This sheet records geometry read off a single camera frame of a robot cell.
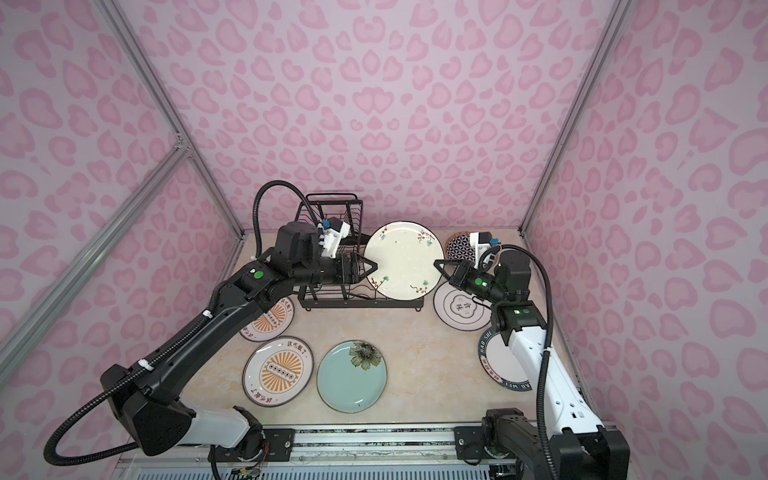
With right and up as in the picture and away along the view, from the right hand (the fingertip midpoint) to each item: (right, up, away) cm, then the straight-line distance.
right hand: (437, 266), depth 71 cm
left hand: (-15, 0, -2) cm, 16 cm away
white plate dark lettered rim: (+22, -30, +19) cm, 42 cm away
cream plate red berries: (-8, +3, +2) cm, 8 cm away
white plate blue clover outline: (+11, -15, +26) cm, 32 cm away
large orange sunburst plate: (-44, -30, +14) cm, 55 cm away
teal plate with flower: (-22, -31, +12) cm, 40 cm away
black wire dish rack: (-26, +17, +29) cm, 43 cm away
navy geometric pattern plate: (+15, +6, +42) cm, 45 cm away
